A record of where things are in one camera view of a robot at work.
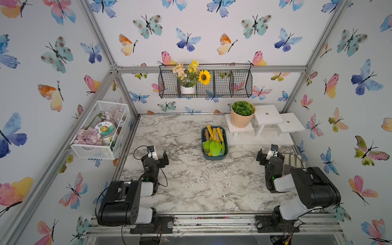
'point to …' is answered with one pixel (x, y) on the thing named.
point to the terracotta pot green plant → (242, 114)
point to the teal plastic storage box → (216, 157)
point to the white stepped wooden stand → (268, 128)
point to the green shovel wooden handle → (206, 134)
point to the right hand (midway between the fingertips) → (271, 149)
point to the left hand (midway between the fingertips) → (158, 150)
